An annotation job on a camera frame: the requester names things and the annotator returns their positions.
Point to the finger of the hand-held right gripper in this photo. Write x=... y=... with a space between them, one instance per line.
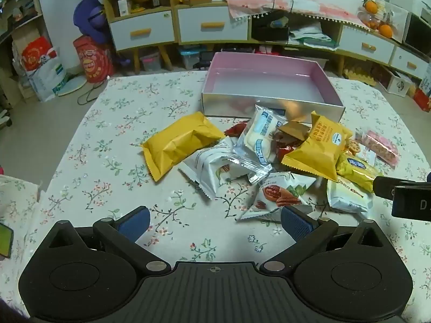
x=382 y=186

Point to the red and white sack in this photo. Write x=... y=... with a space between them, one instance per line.
x=42 y=70

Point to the floral tablecloth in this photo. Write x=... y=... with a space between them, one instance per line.
x=101 y=141

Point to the wooden drawer cabinet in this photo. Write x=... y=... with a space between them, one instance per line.
x=212 y=25

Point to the clear plastic storage box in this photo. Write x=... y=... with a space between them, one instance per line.
x=150 y=62

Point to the red printed bag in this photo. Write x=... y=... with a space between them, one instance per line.
x=92 y=60

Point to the pink patterned cabinet cloth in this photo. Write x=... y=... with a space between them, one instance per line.
x=256 y=1

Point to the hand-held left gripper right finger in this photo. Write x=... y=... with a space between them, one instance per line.
x=296 y=224

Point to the white nut packet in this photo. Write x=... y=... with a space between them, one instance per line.
x=276 y=192
x=208 y=168

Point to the purple plush toy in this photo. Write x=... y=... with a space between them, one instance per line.
x=89 y=18

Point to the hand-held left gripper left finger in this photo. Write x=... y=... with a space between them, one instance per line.
x=134 y=224

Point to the gold snack bar packet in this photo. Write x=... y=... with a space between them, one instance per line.
x=293 y=131

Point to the yellow snack packet with print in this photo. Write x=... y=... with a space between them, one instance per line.
x=316 y=148

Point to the yellow biscuit packet blue label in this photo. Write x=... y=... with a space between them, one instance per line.
x=357 y=171

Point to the white and yellow snack packet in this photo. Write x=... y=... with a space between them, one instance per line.
x=348 y=197

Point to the plain yellow snack packet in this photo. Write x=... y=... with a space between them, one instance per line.
x=178 y=141

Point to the orange fruit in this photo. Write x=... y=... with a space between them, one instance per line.
x=386 y=30
x=371 y=6

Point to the long wooden tv cabinet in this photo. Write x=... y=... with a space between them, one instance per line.
x=365 y=45

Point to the clear packet with white bun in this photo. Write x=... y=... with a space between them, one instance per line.
x=259 y=134

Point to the pile of folded clothes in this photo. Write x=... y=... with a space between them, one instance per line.
x=313 y=37

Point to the clear lotus chip packet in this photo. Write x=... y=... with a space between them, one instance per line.
x=357 y=146

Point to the white printed storage box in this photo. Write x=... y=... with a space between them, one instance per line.
x=399 y=81

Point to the silver box with pink inside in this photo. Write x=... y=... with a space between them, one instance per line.
x=262 y=84

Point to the black microwave oven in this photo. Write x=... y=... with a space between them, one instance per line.
x=419 y=35

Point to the pink snack packet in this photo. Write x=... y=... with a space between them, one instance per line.
x=382 y=146

